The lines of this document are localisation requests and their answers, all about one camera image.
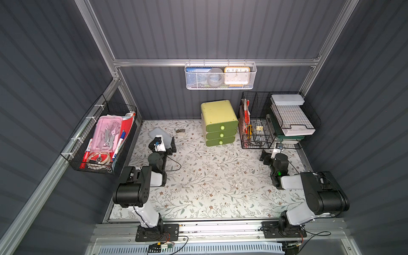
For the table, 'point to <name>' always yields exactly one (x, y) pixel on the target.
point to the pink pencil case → (108, 133)
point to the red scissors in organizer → (246, 113)
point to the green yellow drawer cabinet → (219, 123)
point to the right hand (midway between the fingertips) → (276, 151)
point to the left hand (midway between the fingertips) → (166, 137)
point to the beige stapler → (181, 130)
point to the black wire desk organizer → (275, 120)
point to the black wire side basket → (78, 151)
